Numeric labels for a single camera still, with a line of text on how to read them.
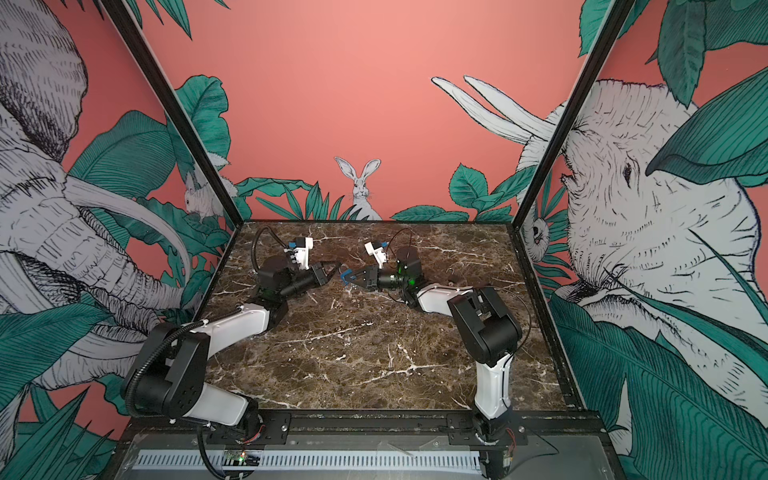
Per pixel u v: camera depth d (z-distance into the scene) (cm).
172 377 44
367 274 79
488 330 51
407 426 75
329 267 82
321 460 70
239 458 70
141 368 41
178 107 88
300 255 78
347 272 83
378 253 83
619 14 69
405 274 74
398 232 118
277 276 66
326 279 80
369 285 77
